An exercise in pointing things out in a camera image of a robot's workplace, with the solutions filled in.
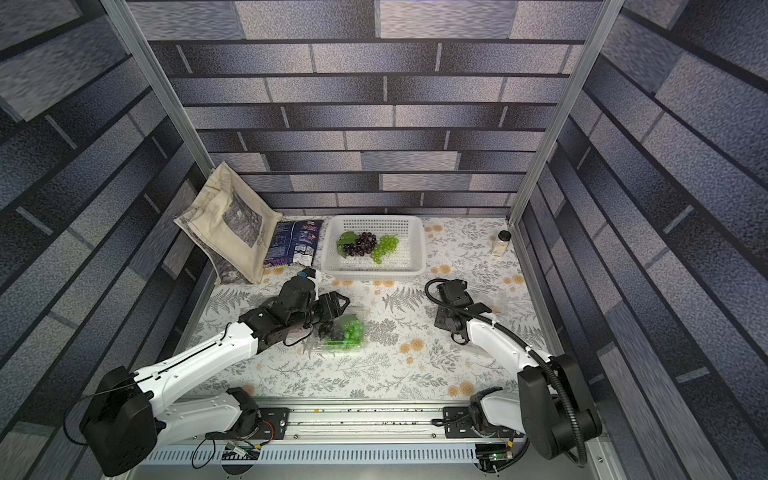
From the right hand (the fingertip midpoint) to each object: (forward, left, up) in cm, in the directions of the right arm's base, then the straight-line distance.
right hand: (447, 316), depth 90 cm
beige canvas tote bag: (+23, +70, +18) cm, 75 cm away
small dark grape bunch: (-6, +36, +2) cm, 37 cm away
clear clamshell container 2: (+6, -22, -4) cm, 24 cm away
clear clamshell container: (-7, +31, +3) cm, 32 cm away
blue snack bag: (+27, +54, +3) cm, 60 cm away
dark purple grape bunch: (+27, +32, +2) cm, 42 cm away
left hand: (-2, +30, +12) cm, 32 cm away
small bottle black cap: (+27, -22, +2) cm, 34 cm away
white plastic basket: (+22, +12, -3) cm, 25 cm away
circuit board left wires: (-35, +53, -2) cm, 64 cm away
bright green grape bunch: (-8, +28, +3) cm, 30 cm away
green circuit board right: (-34, -10, -3) cm, 36 cm away
